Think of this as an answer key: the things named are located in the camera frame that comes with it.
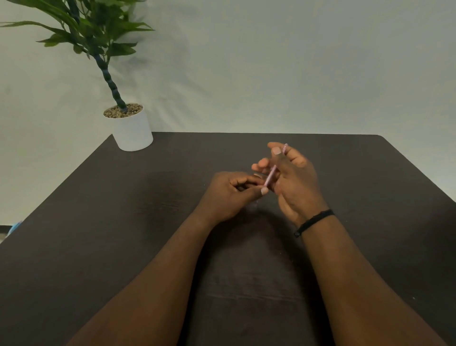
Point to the white plant pot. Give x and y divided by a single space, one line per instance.
133 133

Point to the green artificial plant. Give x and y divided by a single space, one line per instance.
92 28

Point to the black wristband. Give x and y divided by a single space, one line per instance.
315 221

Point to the blue object on floor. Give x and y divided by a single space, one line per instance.
14 228

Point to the person's left forearm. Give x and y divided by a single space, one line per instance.
153 285

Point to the person's right forearm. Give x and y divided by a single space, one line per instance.
363 292

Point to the person's left hand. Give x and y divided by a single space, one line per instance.
222 199

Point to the pink mechanical pencil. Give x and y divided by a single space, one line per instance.
271 174

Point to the person's right hand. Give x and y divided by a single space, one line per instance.
299 189

